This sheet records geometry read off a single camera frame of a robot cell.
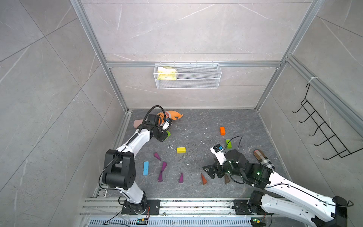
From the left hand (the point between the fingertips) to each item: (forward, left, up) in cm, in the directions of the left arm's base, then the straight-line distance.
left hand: (165, 131), depth 92 cm
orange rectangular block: (+6, -42, -10) cm, 43 cm away
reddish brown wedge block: (-29, -24, -10) cm, 39 cm away
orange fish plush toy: (+20, -2, -5) cm, 20 cm away
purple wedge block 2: (-19, 0, -9) cm, 21 cm away
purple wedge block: (-12, +6, -10) cm, 17 cm away
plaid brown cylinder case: (-18, -63, -8) cm, 66 cm away
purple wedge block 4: (-27, -10, -11) cm, 31 cm away
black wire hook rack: (-18, -81, +21) cm, 86 cm away
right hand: (-25, -26, +5) cm, 36 cm away
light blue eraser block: (-21, +12, -10) cm, 26 cm away
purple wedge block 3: (-27, +2, -9) cm, 28 cm away
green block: (-7, -44, -9) cm, 45 cm away
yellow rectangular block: (-9, -10, -9) cm, 16 cm away
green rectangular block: (-2, -3, 0) cm, 4 cm away
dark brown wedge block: (-29, -38, -11) cm, 48 cm away
